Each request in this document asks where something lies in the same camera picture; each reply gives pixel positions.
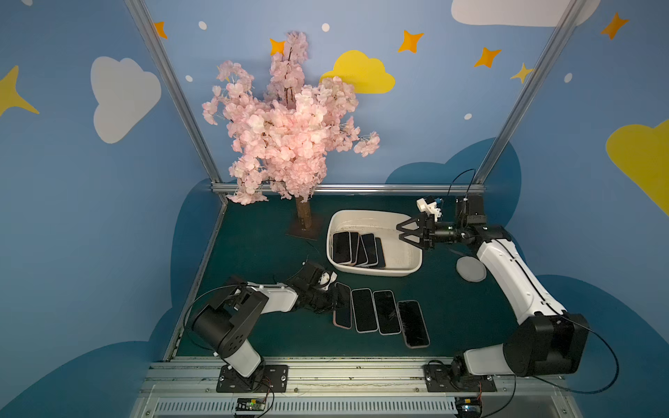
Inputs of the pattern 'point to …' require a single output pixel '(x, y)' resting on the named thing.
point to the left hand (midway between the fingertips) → (348, 303)
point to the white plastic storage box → (402, 258)
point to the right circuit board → (469, 407)
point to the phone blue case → (380, 252)
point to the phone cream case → (341, 247)
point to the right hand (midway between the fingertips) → (402, 231)
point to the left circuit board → (246, 404)
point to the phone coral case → (371, 251)
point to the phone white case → (364, 311)
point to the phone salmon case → (354, 239)
